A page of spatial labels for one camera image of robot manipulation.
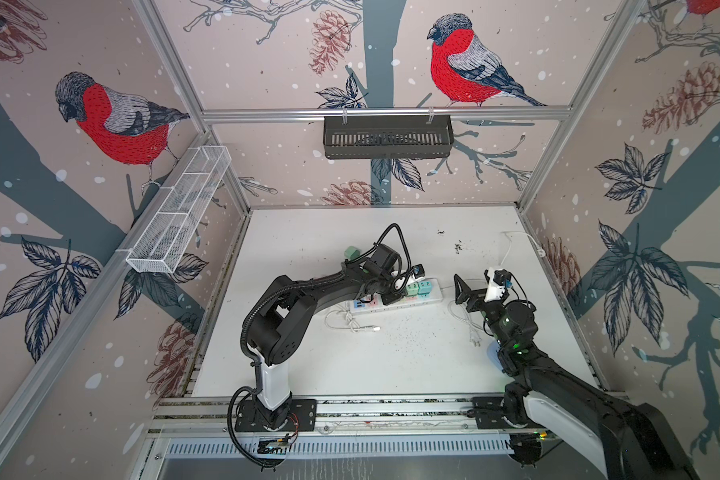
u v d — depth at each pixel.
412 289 0.90
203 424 0.73
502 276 0.68
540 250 1.10
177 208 0.79
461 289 0.78
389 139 1.04
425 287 0.90
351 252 1.03
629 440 0.41
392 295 0.80
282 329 0.48
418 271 0.79
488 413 0.73
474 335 0.86
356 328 0.88
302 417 0.73
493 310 0.72
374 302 0.83
